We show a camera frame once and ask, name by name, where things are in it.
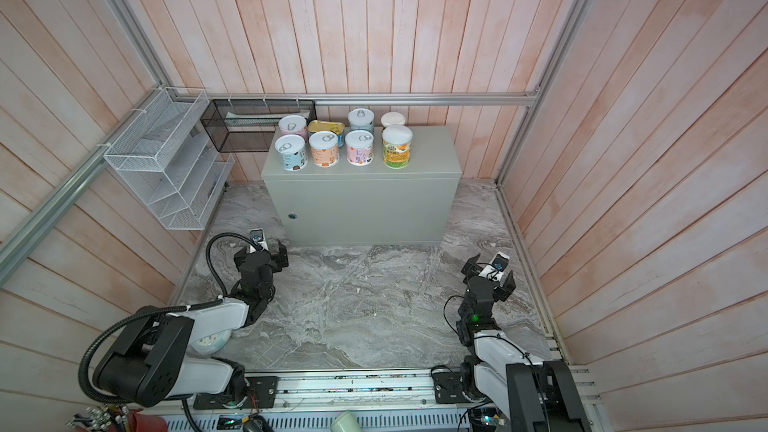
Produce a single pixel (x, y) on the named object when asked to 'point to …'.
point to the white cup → (347, 422)
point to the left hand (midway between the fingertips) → (265, 248)
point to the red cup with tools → (110, 417)
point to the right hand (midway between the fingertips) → (495, 261)
